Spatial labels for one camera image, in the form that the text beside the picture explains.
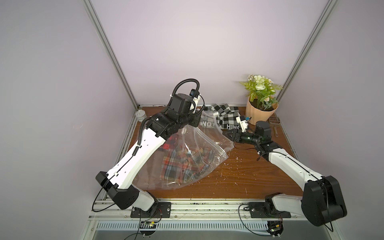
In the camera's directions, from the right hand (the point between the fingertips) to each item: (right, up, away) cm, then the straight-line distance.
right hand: (226, 128), depth 77 cm
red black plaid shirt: (-35, -12, +15) cm, 40 cm away
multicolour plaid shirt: (-24, -21, +5) cm, 32 cm away
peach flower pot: (+29, +13, +26) cm, 41 cm away
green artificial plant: (+25, +23, +13) cm, 36 cm away
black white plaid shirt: (+3, +7, +33) cm, 34 cm away
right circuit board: (+22, -48, -7) cm, 53 cm away
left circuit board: (-39, -47, -6) cm, 61 cm away
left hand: (-14, +9, -10) cm, 19 cm away
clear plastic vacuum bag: (-43, -29, +7) cm, 53 cm away
